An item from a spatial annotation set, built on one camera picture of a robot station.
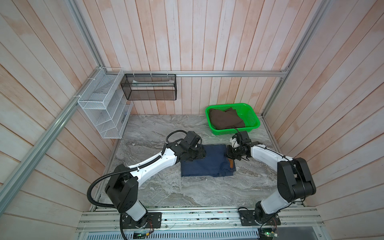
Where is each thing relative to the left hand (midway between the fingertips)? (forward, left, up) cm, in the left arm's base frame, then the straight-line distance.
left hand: (202, 156), depth 81 cm
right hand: (+7, -15, -9) cm, 19 cm away
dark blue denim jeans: (+1, -9, -11) cm, 15 cm away
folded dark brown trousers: (+37, -23, -10) cm, 45 cm away
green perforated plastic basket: (+36, -40, -9) cm, 55 cm away
